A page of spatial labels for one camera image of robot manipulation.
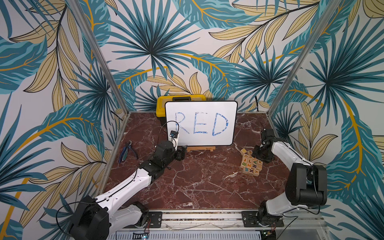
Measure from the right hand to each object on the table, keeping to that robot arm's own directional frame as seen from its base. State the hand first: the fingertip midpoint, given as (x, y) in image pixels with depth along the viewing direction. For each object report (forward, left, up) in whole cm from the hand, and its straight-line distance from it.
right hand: (258, 156), depth 91 cm
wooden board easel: (+8, +38, -1) cm, 39 cm away
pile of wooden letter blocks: (-4, +5, -3) cm, 7 cm away
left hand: (+1, +46, +12) cm, 47 cm away
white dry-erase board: (+15, +33, +15) cm, 39 cm away
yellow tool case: (+40, +60, +13) cm, 73 cm away
